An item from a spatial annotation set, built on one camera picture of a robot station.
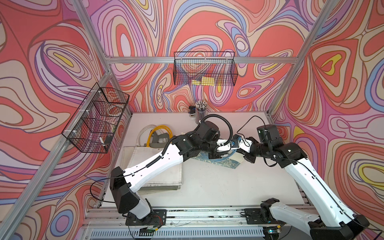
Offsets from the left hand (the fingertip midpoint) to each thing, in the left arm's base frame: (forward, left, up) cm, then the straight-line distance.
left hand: (228, 145), depth 68 cm
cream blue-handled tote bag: (+1, -5, -16) cm, 17 cm away
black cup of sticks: (+37, +11, -13) cm, 40 cm away
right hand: (0, -6, -5) cm, 8 cm away
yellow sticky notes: (+43, +8, +6) cm, 44 cm away
